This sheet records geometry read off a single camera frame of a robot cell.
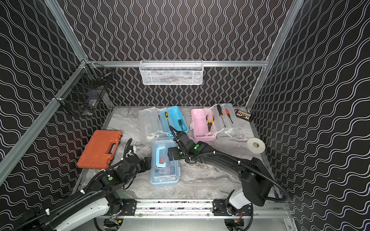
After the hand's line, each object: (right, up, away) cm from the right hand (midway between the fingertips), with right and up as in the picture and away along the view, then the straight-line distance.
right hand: (175, 152), depth 82 cm
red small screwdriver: (+35, +24, +18) cm, 46 cm away
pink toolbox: (+28, +18, +18) cm, 38 cm away
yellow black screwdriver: (-8, +21, +21) cm, 31 cm away
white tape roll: (+54, +1, +16) cm, 56 cm away
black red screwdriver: (+30, +23, +18) cm, 42 cm away
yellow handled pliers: (+23, +15, +18) cm, 33 cm away
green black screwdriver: (+2, +16, +26) cm, 31 cm away
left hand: (-16, -3, -2) cm, 17 cm away
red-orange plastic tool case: (-49, -2, +6) cm, 50 cm away
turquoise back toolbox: (-15, +17, +16) cm, 27 cm away
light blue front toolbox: (-7, -12, +3) cm, 14 cm away
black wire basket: (-60, +37, +11) cm, 71 cm away
